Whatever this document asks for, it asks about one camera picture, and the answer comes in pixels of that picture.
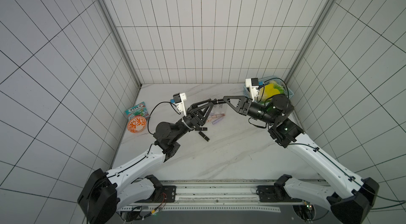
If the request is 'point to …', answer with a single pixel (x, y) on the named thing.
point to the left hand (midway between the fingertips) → (212, 105)
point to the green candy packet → (138, 110)
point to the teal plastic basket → (267, 80)
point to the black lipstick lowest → (204, 136)
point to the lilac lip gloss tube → (217, 120)
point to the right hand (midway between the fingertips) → (218, 103)
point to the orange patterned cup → (136, 124)
